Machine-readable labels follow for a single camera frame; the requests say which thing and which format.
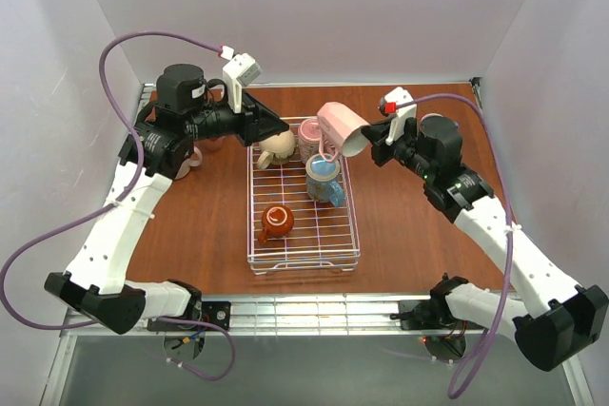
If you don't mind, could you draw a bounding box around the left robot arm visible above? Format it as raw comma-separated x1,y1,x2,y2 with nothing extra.
44,54,288,335

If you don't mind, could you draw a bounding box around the pearlescent pink mug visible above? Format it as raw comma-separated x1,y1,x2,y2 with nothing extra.
174,146,203,181

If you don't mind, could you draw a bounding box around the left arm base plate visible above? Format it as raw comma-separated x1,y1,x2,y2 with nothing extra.
147,301,231,332

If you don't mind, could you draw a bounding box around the pink faceted mug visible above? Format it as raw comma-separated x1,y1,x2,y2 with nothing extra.
317,102,369,162

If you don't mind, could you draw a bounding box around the beige round mug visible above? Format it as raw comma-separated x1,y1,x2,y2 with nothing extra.
256,130,296,169

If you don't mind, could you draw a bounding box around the purple cable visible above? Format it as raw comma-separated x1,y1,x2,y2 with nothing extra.
399,93,520,399
0,30,237,381

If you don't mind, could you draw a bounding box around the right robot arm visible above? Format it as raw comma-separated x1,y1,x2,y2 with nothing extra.
362,116,608,372

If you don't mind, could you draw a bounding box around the blue mug white interior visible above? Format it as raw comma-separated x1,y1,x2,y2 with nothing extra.
421,113,459,129

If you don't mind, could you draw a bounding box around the blue butterfly mug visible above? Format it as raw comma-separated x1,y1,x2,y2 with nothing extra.
305,154,345,207

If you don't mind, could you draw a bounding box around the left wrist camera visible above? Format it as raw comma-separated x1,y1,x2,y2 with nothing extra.
219,46,262,114

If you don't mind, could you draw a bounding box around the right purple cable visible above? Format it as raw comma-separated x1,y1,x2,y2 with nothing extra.
399,93,520,399

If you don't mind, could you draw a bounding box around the white wire dish rack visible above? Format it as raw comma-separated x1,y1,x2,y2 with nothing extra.
246,145,361,275

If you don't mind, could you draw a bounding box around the pink ghost pattern mug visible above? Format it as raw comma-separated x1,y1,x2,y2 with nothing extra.
298,117,324,164

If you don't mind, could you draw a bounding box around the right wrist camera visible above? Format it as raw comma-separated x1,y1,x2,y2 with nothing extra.
379,87,417,145

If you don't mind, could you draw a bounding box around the orange brown mug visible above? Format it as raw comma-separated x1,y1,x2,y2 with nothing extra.
258,204,295,243

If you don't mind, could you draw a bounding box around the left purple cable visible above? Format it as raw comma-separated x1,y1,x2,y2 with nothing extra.
0,30,237,381

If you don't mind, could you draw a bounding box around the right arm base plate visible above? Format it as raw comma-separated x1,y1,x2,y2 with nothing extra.
389,299,462,331

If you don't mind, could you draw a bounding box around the aluminium front rail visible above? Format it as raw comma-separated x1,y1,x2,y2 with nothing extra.
60,294,572,337

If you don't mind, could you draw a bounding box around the pink floral mug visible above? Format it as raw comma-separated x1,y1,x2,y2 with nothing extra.
204,137,225,151

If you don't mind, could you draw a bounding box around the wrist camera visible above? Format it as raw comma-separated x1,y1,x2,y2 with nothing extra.
379,87,417,145
219,46,262,114

